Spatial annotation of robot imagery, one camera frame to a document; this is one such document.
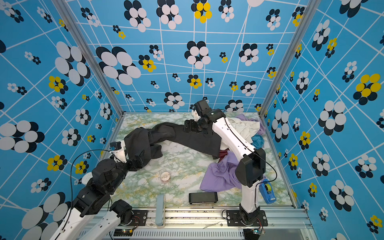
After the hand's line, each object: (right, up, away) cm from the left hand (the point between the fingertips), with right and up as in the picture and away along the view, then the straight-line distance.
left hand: (137, 150), depth 69 cm
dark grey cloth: (-5, +2, +16) cm, 17 cm away
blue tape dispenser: (+65, -23, +9) cm, 69 cm away
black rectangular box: (+28, -24, +2) cm, 37 cm away
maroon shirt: (+44, -6, +26) cm, 52 cm away
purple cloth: (+42, -17, +15) cm, 48 cm away
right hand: (+24, +9, +15) cm, 30 cm away
